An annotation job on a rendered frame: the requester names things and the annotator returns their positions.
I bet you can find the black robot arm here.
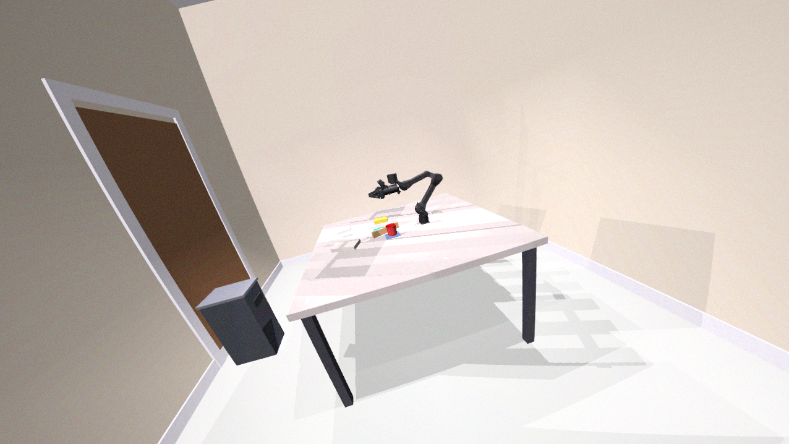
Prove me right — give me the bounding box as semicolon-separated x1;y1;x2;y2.
377;171;443;224

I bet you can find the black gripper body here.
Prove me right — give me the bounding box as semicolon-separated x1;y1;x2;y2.
377;186;391;199

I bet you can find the light wooden plank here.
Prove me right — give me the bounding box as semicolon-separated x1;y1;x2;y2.
372;222;399;238

